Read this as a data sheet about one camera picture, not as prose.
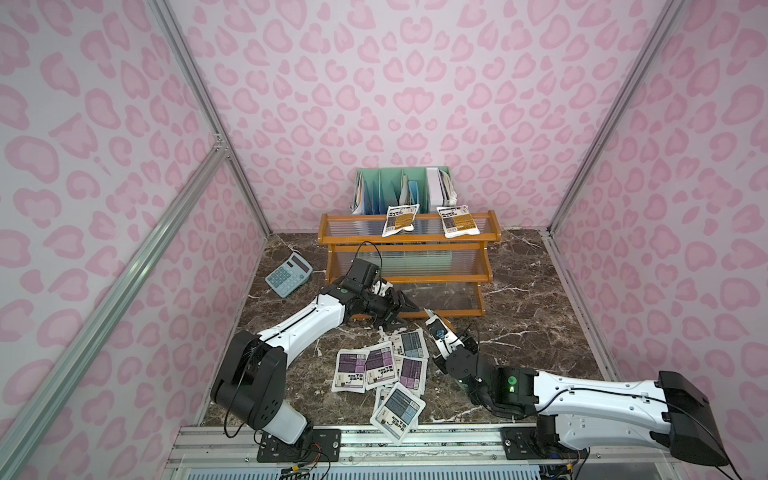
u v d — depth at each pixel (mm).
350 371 840
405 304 745
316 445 725
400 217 813
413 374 838
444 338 597
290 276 1042
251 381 435
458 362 559
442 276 882
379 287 824
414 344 888
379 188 1065
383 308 734
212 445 750
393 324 770
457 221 804
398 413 766
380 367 845
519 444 725
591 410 476
